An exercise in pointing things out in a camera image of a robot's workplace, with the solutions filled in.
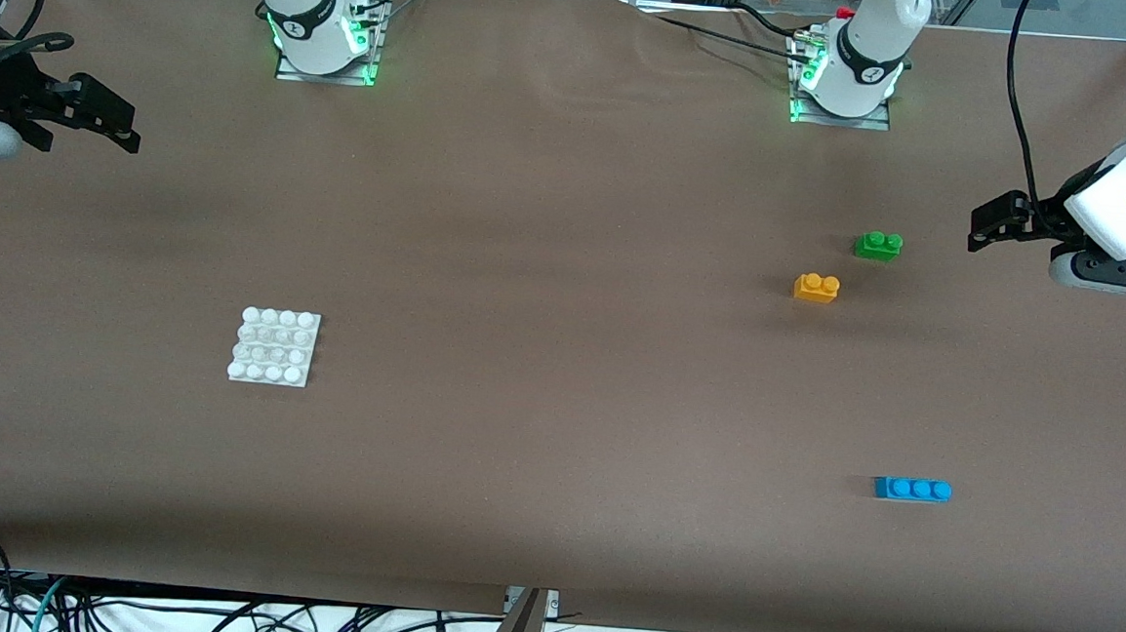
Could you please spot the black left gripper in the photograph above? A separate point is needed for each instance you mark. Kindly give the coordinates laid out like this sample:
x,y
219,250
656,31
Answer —
x,y
1045,217

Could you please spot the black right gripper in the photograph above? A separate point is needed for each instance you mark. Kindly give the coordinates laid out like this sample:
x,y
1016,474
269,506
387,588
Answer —
x,y
11,95

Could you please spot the yellow two-stud block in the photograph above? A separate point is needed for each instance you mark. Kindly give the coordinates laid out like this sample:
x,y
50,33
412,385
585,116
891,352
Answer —
x,y
816,290

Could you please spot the white studded base plate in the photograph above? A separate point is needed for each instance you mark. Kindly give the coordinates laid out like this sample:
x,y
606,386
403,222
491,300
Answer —
x,y
273,347

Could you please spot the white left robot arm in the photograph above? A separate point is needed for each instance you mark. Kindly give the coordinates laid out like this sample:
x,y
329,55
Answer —
x,y
873,42

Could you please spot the green two-stud block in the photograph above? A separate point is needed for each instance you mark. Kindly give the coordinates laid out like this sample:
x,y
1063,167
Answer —
x,y
878,247

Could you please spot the blue three-stud block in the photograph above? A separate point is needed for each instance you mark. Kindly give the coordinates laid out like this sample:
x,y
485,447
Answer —
x,y
912,490

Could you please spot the brown table cover sheet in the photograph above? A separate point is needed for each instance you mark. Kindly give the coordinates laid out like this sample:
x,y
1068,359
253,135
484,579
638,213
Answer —
x,y
513,499

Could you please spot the small metal table bracket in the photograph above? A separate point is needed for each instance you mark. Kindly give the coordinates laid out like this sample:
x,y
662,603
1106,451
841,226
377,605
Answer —
x,y
550,602

